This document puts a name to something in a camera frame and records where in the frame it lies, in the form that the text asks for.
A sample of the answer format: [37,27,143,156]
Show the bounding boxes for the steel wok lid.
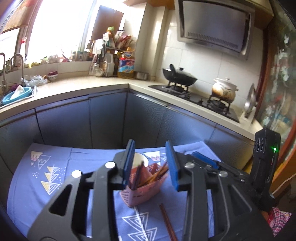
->
[244,84,257,118]

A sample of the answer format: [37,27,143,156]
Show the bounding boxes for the blue plastic basin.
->
[2,85,33,105]

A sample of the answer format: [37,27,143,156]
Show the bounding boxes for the brown wooden chopstick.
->
[143,166,170,186]
[138,162,169,187]
[159,203,178,241]
[131,161,144,190]

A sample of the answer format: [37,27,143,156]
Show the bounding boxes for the black gas stove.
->
[149,83,239,123]

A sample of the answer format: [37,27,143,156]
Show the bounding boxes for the pink checkered cloth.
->
[267,207,292,237]

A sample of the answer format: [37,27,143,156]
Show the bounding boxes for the pink plastic utensil holder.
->
[120,163,168,207]

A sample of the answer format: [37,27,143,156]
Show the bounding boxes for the steel range hood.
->
[174,0,255,60]

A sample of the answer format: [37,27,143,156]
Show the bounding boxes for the steel kitchen faucet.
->
[1,53,25,94]

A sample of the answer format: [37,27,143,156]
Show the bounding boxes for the black wok with lid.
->
[163,64,197,86]

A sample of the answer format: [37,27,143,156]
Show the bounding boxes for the white ceramic clay pot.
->
[211,78,238,103]

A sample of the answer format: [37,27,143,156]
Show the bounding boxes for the yellow cooking oil bottle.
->
[117,47,135,79]

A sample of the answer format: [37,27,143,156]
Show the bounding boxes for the spice rack with packets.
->
[89,27,137,77]

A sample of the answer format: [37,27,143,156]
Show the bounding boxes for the blue patterned tablecloth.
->
[7,140,216,240]

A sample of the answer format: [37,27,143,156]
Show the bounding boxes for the blue grey kitchen cabinets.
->
[0,89,255,186]

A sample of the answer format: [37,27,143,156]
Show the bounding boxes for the white plastic jug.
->
[104,51,115,77]

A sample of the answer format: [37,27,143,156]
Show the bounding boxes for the patterned roller blind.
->
[1,0,42,33]

